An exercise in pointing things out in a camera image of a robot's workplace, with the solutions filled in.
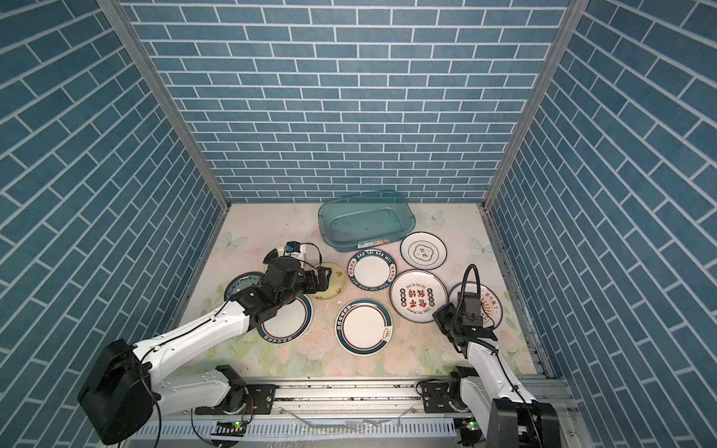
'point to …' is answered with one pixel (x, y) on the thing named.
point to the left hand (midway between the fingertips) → (327, 273)
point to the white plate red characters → (415, 293)
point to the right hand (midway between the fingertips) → (436, 312)
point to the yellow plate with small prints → (337, 283)
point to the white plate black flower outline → (425, 250)
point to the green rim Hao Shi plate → (372, 270)
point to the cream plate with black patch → (279, 252)
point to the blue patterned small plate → (243, 281)
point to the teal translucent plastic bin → (365, 218)
